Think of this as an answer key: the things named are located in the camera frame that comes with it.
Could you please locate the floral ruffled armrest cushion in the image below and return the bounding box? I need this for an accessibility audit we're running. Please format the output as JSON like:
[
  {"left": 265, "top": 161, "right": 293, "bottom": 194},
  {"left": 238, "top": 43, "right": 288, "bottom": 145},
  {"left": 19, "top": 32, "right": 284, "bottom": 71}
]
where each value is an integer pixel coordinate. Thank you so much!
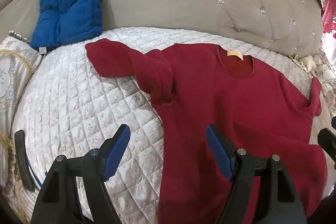
[
  {"left": 289, "top": 52, "right": 336, "bottom": 125},
  {"left": 0, "top": 31, "right": 42, "bottom": 224}
]

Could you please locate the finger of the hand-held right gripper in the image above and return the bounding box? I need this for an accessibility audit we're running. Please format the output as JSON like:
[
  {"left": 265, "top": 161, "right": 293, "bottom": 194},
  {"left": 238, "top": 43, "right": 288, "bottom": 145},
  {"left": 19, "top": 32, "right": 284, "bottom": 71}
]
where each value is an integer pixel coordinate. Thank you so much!
[{"left": 317, "top": 128, "right": 336, "bottom": 159}]

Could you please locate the beige tufted sofa backrest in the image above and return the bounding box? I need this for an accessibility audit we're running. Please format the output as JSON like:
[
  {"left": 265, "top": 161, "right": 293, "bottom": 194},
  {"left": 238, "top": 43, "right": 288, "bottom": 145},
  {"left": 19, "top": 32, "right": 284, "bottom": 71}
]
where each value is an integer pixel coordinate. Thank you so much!
[{"left": 0, "top": 0, "right": 324, "bottom": 56}]

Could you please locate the blue quilted cushion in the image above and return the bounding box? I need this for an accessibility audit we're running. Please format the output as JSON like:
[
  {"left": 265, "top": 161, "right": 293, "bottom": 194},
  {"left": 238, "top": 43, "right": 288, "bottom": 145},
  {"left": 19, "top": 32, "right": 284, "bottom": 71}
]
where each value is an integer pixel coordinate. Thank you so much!
[{"left": 30, "top": 0, "right": 106, "bottom": 51}]

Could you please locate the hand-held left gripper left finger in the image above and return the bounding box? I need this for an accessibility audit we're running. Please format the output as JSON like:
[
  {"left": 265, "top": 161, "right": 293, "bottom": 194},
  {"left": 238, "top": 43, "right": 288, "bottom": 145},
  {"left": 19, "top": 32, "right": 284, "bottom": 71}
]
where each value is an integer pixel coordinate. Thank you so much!
[{"left": 31, "top": 124, "right": 131, "bottom": 224}]

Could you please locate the black curved object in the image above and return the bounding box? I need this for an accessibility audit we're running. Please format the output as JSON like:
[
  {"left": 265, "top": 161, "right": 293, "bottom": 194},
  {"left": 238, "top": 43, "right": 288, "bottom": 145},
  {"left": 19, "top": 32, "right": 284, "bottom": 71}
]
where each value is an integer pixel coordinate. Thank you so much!
[{"left": 14, "top": 130, "right": 36, "bottom": 191}]

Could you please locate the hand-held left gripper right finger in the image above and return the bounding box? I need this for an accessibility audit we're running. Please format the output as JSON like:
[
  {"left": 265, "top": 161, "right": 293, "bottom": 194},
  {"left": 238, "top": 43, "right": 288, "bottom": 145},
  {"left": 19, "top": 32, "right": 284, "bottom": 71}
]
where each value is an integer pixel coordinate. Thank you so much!
[{"left": 205, "top": 124, "right": 307, "bottom": 224}]

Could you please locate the thin blue cable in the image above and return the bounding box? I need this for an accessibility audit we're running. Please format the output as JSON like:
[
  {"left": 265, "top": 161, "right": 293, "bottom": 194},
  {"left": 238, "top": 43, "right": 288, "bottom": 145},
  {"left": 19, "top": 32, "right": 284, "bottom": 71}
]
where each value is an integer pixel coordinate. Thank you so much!
[{"left": 24, "top": 154, "right": 43, "bottom": 190}]

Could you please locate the red patterned cloth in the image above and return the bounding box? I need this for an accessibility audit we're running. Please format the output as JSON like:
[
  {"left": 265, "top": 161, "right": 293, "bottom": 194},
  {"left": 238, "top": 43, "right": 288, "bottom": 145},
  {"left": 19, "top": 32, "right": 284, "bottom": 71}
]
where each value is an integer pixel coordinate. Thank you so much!
[{"left": 320, "top": 0, "right": 336, "bottom": 33}]

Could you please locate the red long-sleeve shirt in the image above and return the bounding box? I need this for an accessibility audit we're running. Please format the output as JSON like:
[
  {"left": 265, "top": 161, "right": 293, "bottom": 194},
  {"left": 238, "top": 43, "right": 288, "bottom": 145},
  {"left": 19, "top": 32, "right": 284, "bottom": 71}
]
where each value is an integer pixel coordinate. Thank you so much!
[{"left": 85, "top": 38, "right": 328, "bottom": 224}]

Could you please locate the white quilted sofa cover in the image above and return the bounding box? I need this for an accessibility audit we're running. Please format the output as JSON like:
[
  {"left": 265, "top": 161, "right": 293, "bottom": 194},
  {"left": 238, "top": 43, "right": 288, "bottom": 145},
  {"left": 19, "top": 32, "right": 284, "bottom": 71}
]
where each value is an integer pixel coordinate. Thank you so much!
[{"left": 12, "top": 27, "right": 319, "bottom": 224}]

